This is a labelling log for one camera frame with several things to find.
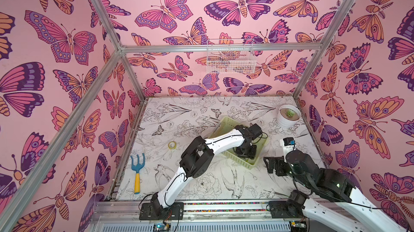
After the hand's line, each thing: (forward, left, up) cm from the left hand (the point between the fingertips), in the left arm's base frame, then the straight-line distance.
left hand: (253, 158), depth 87 cm
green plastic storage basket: (+23, +14, -1) cm, 27 cm away
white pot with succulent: (+23, -23, +7) cm, 34 cm away
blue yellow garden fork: (-5, +63, -3) cm, 63 cm away
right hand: (-8, -3, +16) cm, 18 cm away
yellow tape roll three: (+10, +47, -3) cm, 48 cm away
